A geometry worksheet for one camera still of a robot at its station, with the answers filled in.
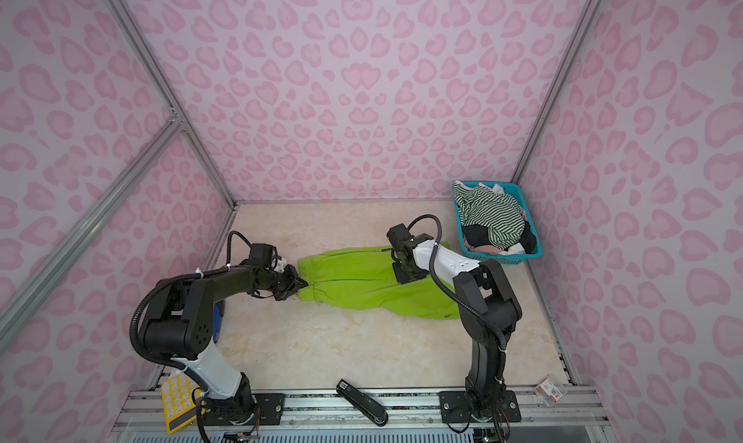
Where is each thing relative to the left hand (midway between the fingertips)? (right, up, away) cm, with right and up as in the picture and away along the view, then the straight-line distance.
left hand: (313, 280), depth 94 cm
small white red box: (+65, -25, -20) cm, 72 cm away
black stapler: (+20, -26, -25) cm, 41 cm away
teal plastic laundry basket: (+56, +9, -3) cm, 57 cm away
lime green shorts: (+17, 0, +3) cm, 17 cm away
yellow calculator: (-29, -28, -21) cm, 45 cm away
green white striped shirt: (+63, +22, +5) cm, 67 cm away
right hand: (+30, +3, 0) cm, 30 cm away
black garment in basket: (+54, +15, +2) cm, 56 cm away
